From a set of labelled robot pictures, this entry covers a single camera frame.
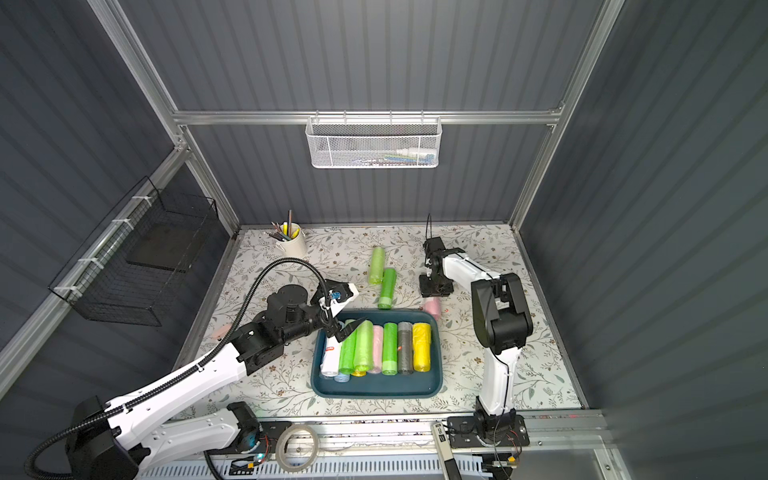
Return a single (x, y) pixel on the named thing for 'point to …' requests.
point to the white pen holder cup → (296, 247)
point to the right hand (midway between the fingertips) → (434, 292)
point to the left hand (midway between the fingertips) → (356, 302)
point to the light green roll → (364, 346)
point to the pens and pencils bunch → (285, 231)
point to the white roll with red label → (331, 365)
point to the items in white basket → (404, 156)
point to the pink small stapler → (222, 331)
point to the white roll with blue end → (342, 378)
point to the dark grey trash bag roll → (405, 348)
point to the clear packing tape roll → (280, 448)
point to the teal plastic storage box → (377, 385)
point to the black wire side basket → (132, 268)
